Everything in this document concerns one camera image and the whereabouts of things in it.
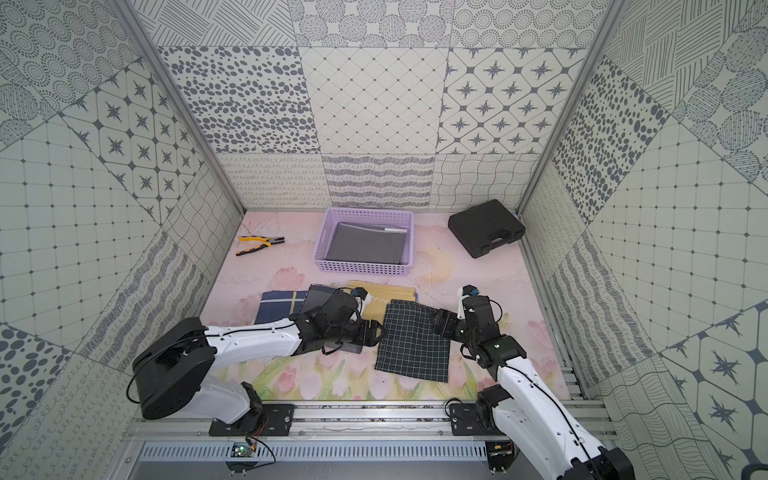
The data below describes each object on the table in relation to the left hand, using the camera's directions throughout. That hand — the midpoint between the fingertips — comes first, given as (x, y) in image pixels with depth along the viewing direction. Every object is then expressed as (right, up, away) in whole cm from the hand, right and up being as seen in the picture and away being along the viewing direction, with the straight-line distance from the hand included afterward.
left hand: (382, 326), depth 83 cm
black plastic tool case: (+35, +29, +28) cm, 53 cm away
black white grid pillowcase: (+8, -6, +3) cm, 11 cm away
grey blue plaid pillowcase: (-32, +4, +10) cm, 34 cm away
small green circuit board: (-34, -27, -11) cm, 45 cm away
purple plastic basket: (0, +32, +31) cm, 44 cm away
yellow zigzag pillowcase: (-1, +6, +13) cm, 15 cm away
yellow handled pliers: (-44, +23, +27) cm, 57 cm away
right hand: (+17, +1, +1) cm, 17 cm away
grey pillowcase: (-12, +23, +27) cm, 38 cm away
